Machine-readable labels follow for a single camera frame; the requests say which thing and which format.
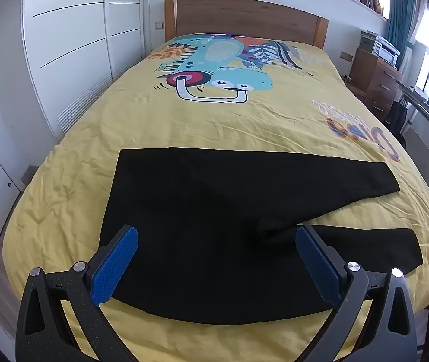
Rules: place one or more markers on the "black bag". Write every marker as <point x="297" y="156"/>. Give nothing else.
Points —
<point x="396" y="118"/>

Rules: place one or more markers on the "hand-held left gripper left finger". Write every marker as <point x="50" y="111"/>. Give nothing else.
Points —
<point x="114" y="267"/>

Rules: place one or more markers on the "beige wall switch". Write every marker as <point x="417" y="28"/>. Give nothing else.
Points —
<point x="159" y="25"/>

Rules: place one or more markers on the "wooden headboard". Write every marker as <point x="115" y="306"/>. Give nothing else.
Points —
<point x="244" y="19"/>

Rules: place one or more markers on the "white printer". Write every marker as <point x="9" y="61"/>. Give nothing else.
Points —
<point x="386" y="49"/>

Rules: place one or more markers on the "yellow printed bedspread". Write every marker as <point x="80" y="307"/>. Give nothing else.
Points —
<point x="237" y="120"/>

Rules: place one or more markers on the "black pants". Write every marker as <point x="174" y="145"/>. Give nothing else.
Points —
<point x="199" y="215"/>

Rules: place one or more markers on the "white wardrobe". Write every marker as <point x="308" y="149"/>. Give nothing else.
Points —
<point x="67" y="26"/>

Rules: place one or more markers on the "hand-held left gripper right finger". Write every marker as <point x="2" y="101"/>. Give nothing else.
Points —
<point x="322" y="267"/>

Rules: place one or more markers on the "wooden dresser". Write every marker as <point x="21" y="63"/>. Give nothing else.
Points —
<point x="374" y="79"/>

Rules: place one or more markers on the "long teal curtain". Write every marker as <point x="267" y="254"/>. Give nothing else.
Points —
<point x="401" y="19"/>

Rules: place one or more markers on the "beige wall socket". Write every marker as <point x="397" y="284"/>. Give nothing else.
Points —
<point x="347" y="56"/>

